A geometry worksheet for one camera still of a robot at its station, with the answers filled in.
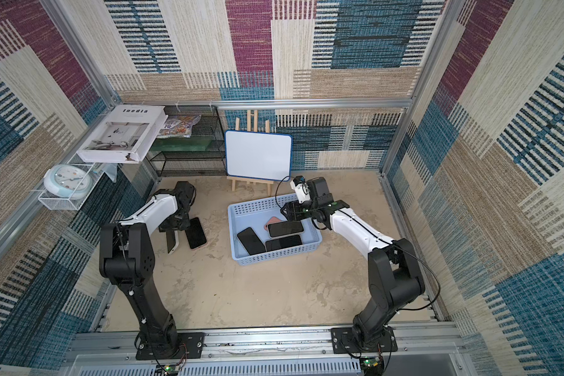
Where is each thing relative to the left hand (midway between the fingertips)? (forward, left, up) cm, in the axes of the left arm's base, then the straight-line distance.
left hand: (172, 227), depth 94 cm
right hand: (+3, -46, +9) cm, 47 cm away
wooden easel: (+36, -32, +26) cm, 54 cm away
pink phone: (+6, -39, -6) cm, 40 cm away
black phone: (-5, -31, -4) cm, 32 cm away
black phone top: (-2, +2, -5) cm, 6 cm away
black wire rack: (+38, -6, +6) cm, 39 cm away
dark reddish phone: (+2, -45, -5) cm, 45 cm away
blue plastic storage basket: (+10, -32, -6) cm, 34 cm away
